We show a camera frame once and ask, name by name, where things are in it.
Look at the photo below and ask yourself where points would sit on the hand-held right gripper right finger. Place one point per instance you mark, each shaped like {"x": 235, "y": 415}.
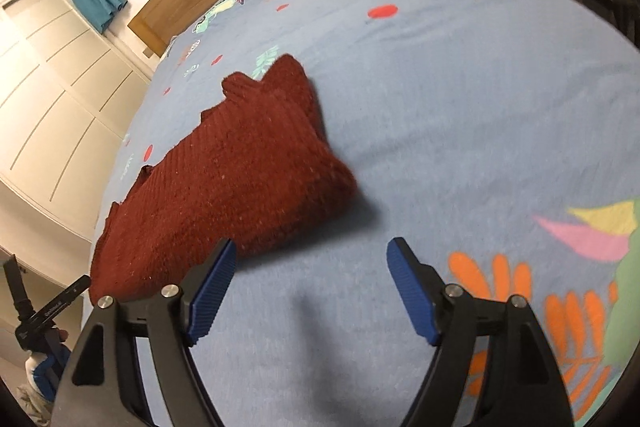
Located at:
{"x": 412, "y": 292}

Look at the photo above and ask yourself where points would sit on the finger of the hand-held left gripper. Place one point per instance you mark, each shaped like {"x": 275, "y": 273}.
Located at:
{"x": 17, "y": 289}
{"x": 67, "y": 293}

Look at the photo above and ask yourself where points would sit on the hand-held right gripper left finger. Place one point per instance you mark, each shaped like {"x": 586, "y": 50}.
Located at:
{"x": 212, "y": 292}

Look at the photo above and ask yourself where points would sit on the dark red knit sweater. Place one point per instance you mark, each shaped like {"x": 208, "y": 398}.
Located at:
{"x": 240, "y": 177}

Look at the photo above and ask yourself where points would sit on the white crumpled cloth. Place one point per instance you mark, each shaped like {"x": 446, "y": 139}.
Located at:
{"x": 31, "y": 399}

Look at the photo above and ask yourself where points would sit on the blue printed blanket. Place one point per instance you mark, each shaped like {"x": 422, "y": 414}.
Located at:
{"x": 450, "y": 107}

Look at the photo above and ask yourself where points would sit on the white wardrobe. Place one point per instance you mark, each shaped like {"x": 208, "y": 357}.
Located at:
{"x": 60, "y": 97}

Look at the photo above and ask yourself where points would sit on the wall socket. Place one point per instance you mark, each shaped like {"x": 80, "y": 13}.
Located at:
{"x": 147, "y": 52}

